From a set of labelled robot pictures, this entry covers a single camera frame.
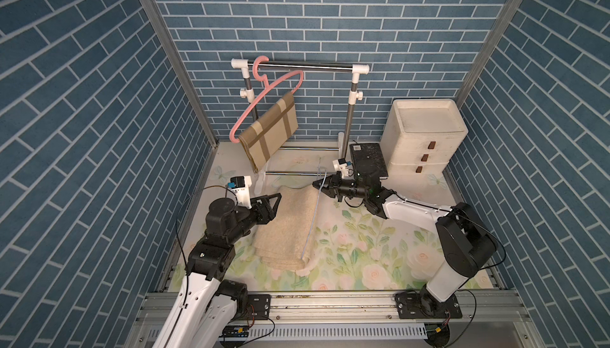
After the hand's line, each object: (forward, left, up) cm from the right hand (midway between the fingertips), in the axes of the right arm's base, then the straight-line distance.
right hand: (315, 185), depth 79 cm
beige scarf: (-13, +9, -16) cm, 23 cm away
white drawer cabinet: (+25, -38, +2) cm, 46 cm away
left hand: (-8, +9, +4) cm, 13 cm away
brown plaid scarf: (+17, +22, +2) cm, 28 cm away
